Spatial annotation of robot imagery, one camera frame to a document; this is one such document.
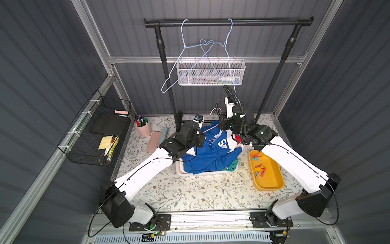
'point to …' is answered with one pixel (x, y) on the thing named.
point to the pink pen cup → (145, 130)
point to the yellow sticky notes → (105, 142)
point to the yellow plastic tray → (272, 179)
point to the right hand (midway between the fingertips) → (222, 114)
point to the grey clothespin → (257, 174)
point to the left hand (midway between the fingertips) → (201, 132)
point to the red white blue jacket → (219, 148)
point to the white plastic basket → (182, 174)
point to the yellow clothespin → (259, 169)
